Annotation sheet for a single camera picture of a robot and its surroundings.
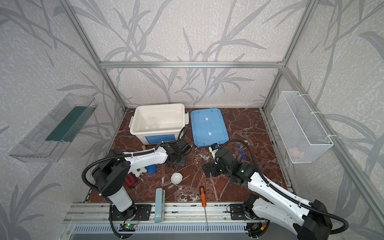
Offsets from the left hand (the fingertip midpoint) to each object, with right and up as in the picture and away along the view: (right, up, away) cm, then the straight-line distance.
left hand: (183, 156), depth 91 cm
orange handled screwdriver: (+12, -16, -12) cm, 23 cm away
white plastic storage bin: (-23, +20, +15) cm, 34 cm away
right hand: (+16, +1, -12) cm, 19 cm away
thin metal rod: (-3, -8, -4) cm, 9 cm away
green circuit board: (-25, -30, -19) cm, 43 cm away
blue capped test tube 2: (+37, 0, +6) cm, 38 cm away
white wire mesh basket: (+54, +15, -30) cm, 63 cm away
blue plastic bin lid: (+17, +17, +18) cm, 30 cm away
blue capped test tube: (+36, +4, +8) cm, 37 cm away
